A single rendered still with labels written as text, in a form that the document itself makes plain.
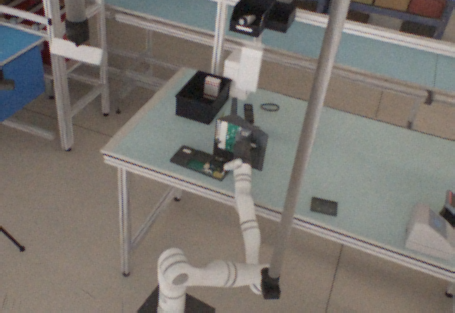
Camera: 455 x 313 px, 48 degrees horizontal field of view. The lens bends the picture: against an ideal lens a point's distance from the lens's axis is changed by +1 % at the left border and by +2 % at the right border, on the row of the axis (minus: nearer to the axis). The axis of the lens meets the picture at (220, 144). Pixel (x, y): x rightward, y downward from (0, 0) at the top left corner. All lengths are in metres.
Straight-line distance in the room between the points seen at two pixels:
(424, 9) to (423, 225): 3.87
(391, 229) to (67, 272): 1.86
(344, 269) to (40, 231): 1.92
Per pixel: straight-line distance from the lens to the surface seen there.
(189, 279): 1.72
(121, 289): 3.10
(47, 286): 3.17
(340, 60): 3.57
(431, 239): 2.15
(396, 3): 5.73
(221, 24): 2.81
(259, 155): 2.30
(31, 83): 3.56
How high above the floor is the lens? 2.48
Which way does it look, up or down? 37 degrees down
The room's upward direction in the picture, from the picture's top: 7 degrees clockwise
